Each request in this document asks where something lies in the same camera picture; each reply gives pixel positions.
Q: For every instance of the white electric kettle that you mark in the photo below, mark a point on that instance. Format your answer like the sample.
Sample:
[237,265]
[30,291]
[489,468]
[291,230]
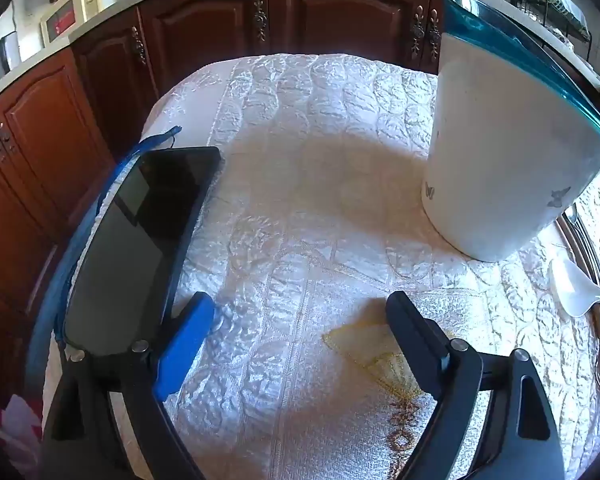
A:
[5,55]

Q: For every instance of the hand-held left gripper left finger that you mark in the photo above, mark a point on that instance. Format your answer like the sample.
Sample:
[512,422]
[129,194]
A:
[187,345]

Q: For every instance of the black smartphone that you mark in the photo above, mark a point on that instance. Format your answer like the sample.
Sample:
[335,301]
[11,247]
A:
[135,240]

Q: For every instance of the white plastic spoon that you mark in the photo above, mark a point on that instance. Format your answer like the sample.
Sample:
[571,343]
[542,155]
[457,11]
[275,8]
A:
[575,285]

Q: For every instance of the brown wooden base cabinet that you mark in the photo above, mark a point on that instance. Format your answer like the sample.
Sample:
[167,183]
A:
[340,15]

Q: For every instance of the white quilted tablecloth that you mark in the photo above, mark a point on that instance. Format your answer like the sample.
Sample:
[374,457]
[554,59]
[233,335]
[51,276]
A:
[305,210]

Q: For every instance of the cream microwave oven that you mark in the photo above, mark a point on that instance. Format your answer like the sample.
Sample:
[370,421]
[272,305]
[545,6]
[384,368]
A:
[65,15]

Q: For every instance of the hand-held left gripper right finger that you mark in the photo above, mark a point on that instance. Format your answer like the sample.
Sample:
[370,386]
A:
[415,335]

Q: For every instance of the white utensil holder teal rim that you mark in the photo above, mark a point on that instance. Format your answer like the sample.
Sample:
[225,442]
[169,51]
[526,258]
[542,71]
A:
[505,160]

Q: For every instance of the red and white plastic bag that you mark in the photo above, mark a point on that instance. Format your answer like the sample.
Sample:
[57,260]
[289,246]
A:
[15,420]

